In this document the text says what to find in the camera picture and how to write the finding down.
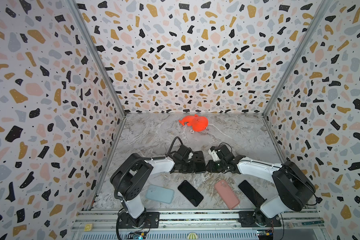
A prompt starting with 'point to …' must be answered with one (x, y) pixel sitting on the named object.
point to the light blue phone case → (159, 194)
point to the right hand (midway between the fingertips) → (203, 166)
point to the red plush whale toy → (198, 123)
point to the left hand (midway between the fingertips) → (197, 168)
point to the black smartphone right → (251, 193)
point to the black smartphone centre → (190, 193)
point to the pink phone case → (226, 194)
